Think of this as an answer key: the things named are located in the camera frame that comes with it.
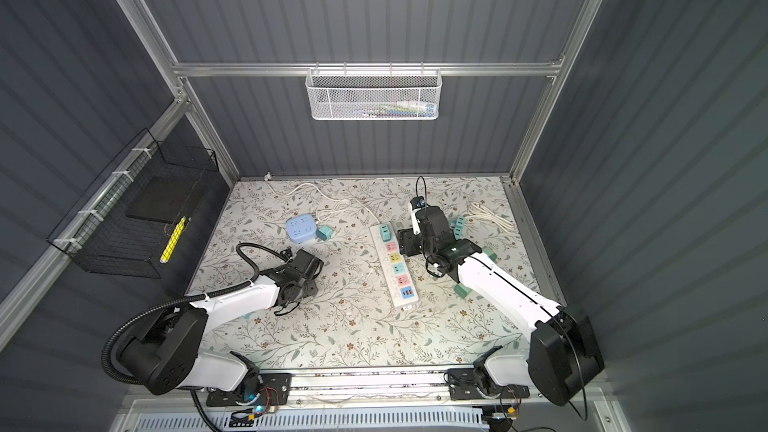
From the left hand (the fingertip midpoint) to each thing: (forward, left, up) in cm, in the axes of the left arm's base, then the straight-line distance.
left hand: (307, 286), depth 91 cm
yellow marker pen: (0, +26, +27) cm, 37 cm away
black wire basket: (+6, +39, +28) cm, 48 cm away
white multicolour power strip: (0, -28, +2) cm, 28 cm away
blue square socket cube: (+21, +4, +2) cm, 21 cm away
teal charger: (+19, -4, +2) cm, 19 cm away
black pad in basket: (+13, +33, +28) cm, 45 cm away
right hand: (+6, -32, +17) cm, 37 cm away
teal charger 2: (+14, -25, +7) cm, 29 cm away
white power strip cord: (+33, -11, +1) cm, 35 cm away
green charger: (-5, -47, +2) cm, 47 cm away
